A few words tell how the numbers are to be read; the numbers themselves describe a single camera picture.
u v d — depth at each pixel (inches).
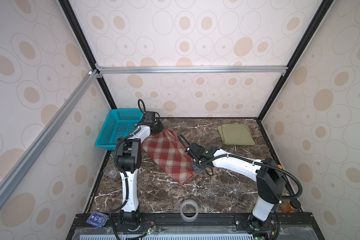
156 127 36.8
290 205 28.1
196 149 26.2
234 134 42.7
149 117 33.3
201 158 24.2
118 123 45.9
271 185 17.9
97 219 28.8
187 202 30.6
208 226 28.7
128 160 23.0
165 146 39.4
